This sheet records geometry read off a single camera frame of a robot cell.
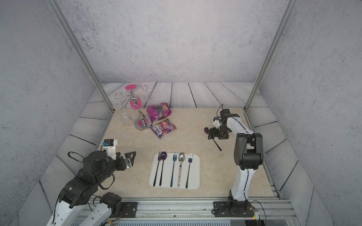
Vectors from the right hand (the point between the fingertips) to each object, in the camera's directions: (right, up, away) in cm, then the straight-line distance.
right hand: (215, 136), depth 95 cm
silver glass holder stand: (-52, +9, +16) cm, 55 cm away
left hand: (-47, -5, -25) cm, 54 cm away
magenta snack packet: (-41, +17, +16) cm, 47 cm away
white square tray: (-26, -20, -8) cm, 34 cm away
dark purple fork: (-37, -14, -4) cm, 40 cm away
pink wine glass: (-54, +23, +1) cm, 58 cm away
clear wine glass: (-59, +12, -1) cm, 60 cm away
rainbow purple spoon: (-4, +3, +9) cm, 10 cm away
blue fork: (-27, -14, -4) cm, 31 cm away
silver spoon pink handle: (-23, -14, -5) cm, 27 cm away
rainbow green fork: (-17, -15, -4) cm, 23 cm away
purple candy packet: (-38, +5, +9) cm, 39 cm away
